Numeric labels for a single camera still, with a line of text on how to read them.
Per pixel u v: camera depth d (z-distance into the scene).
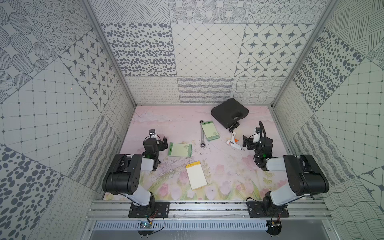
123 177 0.46
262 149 0.73
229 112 1.09
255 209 0.73
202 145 0.98
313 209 0.77
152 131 0.82
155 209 0.73
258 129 0.82
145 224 0.72
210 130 1.05
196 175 0.86
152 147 0.73
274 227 0.71
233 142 0.98
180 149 0.96
